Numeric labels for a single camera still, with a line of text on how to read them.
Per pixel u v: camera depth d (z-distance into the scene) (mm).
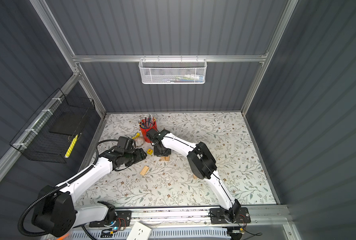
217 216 726
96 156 569
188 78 920
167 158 944
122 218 722
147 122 973
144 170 889
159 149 805
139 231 669
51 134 722
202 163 568
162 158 931
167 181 866
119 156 619
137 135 1051
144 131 1001
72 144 695
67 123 753
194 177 866
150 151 963
